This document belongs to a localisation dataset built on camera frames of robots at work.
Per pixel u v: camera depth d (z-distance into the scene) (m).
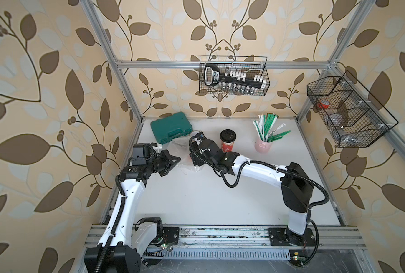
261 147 0.97
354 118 0.73
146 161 0.59
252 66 0.91
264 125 0.94
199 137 0.72
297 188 0.47
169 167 0.67
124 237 0.40
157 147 0.73
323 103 0.81
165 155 0.67
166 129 1.12
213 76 0.86
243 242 0.74
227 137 0.91
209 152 0.64
